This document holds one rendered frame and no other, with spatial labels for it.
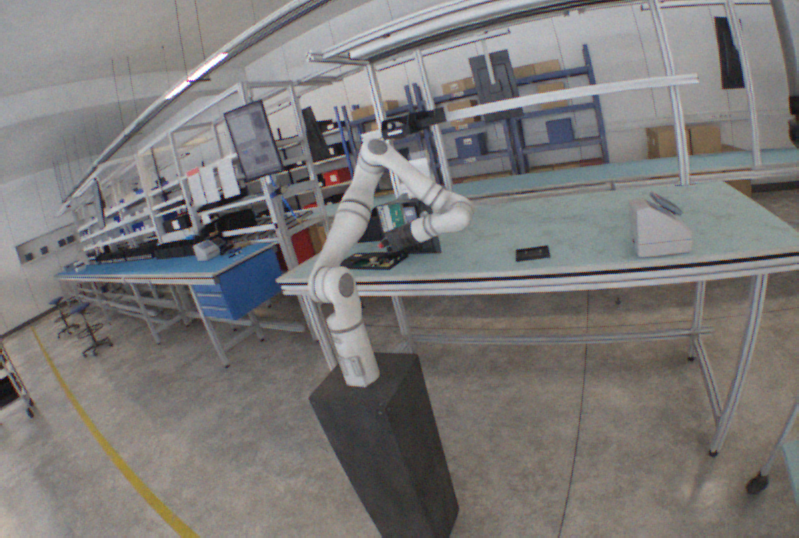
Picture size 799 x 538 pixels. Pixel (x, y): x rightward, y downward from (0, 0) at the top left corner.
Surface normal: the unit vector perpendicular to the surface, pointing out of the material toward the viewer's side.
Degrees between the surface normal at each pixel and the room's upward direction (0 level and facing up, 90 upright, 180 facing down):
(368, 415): 90
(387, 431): 90
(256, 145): 101
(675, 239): 90
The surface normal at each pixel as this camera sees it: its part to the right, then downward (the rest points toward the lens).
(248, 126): 0.01, 0.44
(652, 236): -0.40, 0.33
